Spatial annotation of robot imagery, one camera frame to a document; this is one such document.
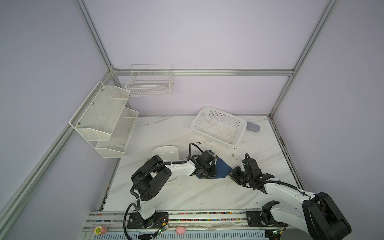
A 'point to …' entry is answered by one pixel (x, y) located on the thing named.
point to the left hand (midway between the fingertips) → (216, 175)
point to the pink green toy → (100, 230)
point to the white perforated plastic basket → (222, 127)
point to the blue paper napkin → (222, 169)
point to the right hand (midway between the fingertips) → (227, 174)
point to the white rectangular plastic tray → (167, 153)
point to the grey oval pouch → (252, 127)
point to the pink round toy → (180, 230)
